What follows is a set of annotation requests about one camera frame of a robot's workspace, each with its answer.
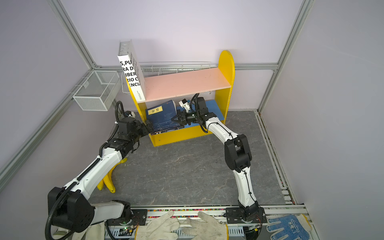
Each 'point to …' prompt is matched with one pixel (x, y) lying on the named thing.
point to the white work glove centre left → (162, 227)
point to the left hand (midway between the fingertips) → (146, 126)
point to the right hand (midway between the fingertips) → (171, 121)
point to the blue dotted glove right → (295, 227)
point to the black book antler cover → (167, 130)
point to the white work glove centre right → (211, 229)
